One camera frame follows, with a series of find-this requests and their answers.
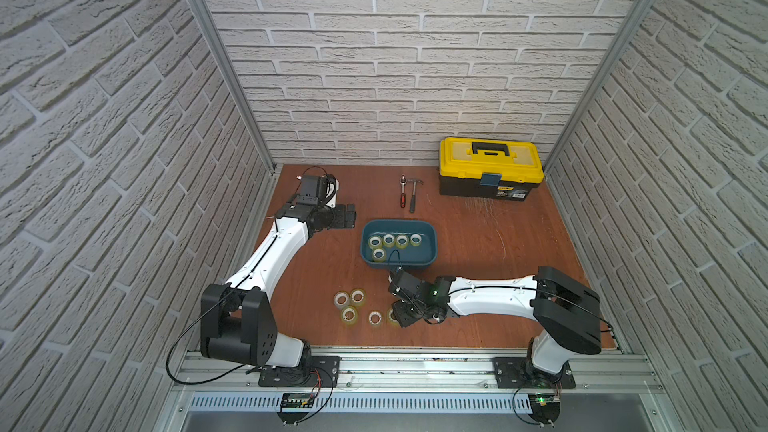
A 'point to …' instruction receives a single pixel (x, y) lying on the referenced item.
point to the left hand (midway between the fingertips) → (345, 209)
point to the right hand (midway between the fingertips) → (402, 312)
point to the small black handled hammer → (413, 197)
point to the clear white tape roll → (341, 299)
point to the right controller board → (545, 408)
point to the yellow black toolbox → (490, 168)
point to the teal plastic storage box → (425, 254)
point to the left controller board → (295, 401)
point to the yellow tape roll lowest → (402, 242)
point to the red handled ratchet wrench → (403, 180)
